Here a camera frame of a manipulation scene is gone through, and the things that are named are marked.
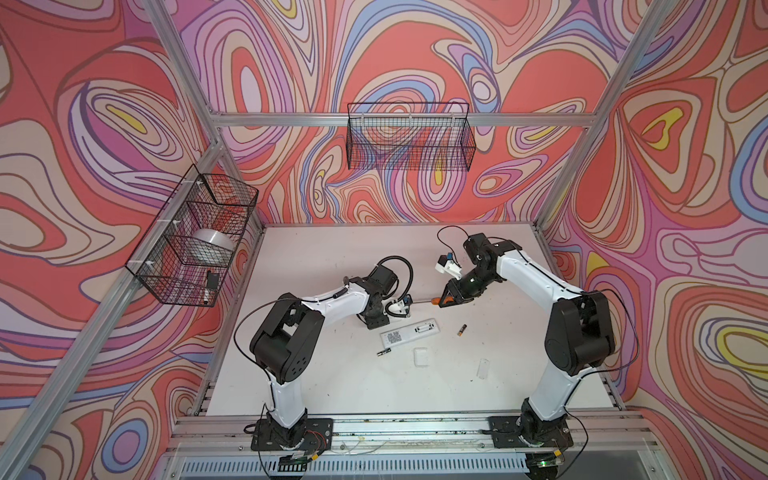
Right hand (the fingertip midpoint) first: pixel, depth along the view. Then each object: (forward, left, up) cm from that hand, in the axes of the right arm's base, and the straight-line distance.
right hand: (448, 309), depth 85 cm
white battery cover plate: (-1, +15, -4) cm, 16 cm away
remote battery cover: (-9, +8, -11) cm, 16 cm away
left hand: (+5, +20, -8) cm, 22 cm away
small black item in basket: (+2, +61, +16) cm, 63 cm away
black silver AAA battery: (-9, +19, -9) cm, 23 cm away
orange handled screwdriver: (+2, +3, +2) cm, 4 cm away
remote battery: (-2, -5, -10) cm, 11 cm away
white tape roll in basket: (+6, +59, +24) cm, 64 cm away
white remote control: (-3, +11, -9) cm, 15 cm away
